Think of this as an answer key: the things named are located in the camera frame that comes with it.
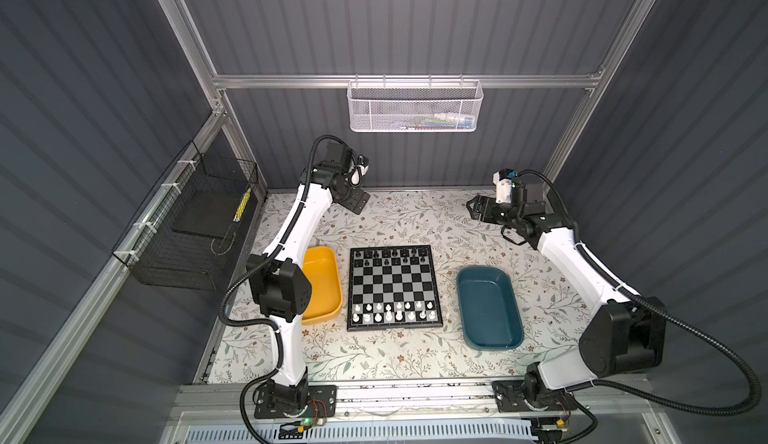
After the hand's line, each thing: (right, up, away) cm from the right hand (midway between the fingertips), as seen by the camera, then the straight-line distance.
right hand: (483, 205), depth 85 cm
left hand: (-39, +4, +4) cm, 40 cm away
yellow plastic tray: (-49, -20, +14) cm, 55 cm away
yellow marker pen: (-66, -3, -8) cm, 67 cm away
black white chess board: (-26, -25, +8) cm, 37 cm away
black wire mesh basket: (-77, -8, -14) cm, 79 cm away
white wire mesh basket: (-18, +39, +27) cm, 50 cm away
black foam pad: (-73, -2, -9) cm, 74 cm away
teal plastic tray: (+3, -31, +4) cm, 32 cm away
